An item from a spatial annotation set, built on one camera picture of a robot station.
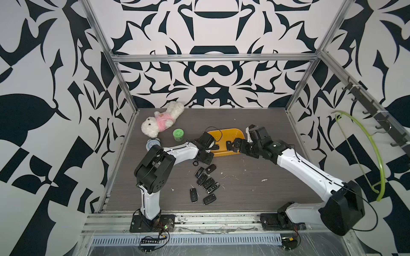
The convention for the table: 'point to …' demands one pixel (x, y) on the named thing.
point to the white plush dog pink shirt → (151, 126)
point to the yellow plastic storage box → (221, 136)
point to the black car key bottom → (209, 199)
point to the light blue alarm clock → (151, 142)
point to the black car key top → (211, 168)
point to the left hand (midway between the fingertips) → (207, 155)
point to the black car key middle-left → (202, 179)
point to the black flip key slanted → (199, 172)
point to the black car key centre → (209, 183)
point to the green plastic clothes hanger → (336, 114)
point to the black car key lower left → (193, 194)
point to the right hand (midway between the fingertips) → (236, 145)
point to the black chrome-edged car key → (212, 188)
